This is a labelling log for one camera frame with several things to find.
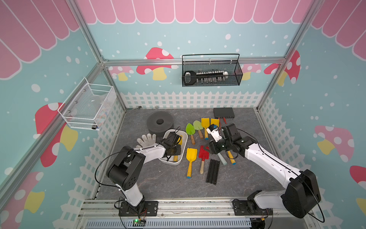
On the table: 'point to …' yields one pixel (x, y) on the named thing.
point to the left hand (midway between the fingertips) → (177, 152)
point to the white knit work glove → (146, 141)
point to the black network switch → (224, 112)
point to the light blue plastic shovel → (223, 161)
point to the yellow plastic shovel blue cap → (205, 123)
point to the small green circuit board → (137, 223)
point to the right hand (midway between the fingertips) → (207, 145)
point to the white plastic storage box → (177, 160)
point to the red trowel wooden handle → (204, 154)
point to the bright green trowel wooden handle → (190, 130)
